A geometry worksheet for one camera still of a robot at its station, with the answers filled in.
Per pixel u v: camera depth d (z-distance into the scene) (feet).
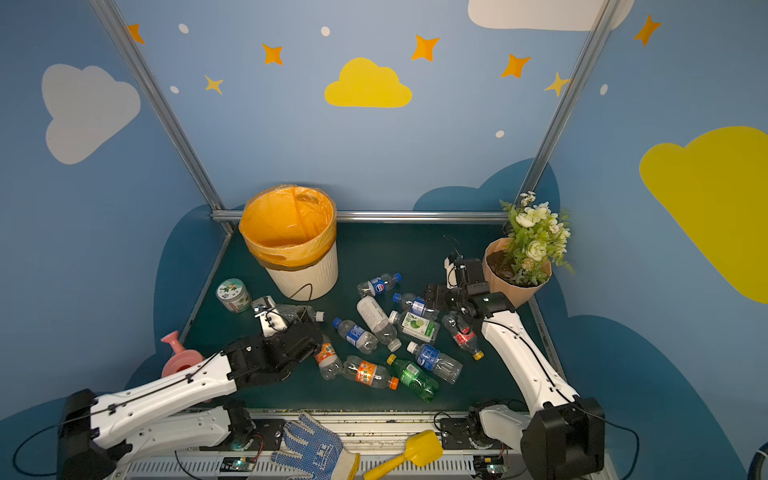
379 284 3.23
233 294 2.99
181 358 2.46
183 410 1.56
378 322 2.90
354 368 2.64
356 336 2.83
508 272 3.10
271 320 2.10
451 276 2.35
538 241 2.52
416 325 2.97
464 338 2.87
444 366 2.63
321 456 2.35
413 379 2.58
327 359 2.71
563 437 1.28
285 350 1.82
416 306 3.05
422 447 2.39
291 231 3.38
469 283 2.02
